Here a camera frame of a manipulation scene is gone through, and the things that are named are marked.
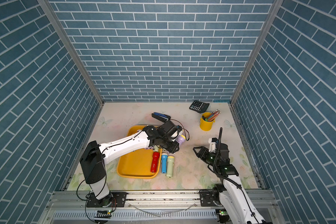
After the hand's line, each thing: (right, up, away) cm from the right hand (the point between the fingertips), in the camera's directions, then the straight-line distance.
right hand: (197, 150), depth 82 cm
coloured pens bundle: (+13, +21, +12) cm, 28 cm away
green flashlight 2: (-16, -10, +1) cm, 19 cm away
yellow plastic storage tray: (-37, -10, +3) cm, 38 cm away
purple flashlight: (-10, +8, -3) cm, 13 cm away
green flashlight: (-25, -1, +7) cm, 26 cm away
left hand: (-10, +1, -3) cm, 10 cm away
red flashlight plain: (-25, -6, +4) cm, 26 cm away
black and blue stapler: (-24, +19, +27) cm, 41 cm away
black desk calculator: (+7, +28, +34) cm, 44 cm away
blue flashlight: (-20, -7, +2) cm, 21 cm away
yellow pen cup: (+9, +13, +19) cm, 25 cm away
